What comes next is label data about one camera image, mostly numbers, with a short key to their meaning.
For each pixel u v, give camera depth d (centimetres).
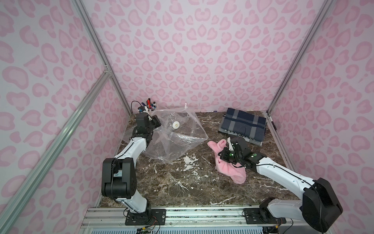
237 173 77
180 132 107
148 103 104
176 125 99
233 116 107
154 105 109
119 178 46
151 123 76
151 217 72
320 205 40
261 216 67
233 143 66
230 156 72
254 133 98
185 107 86
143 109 78
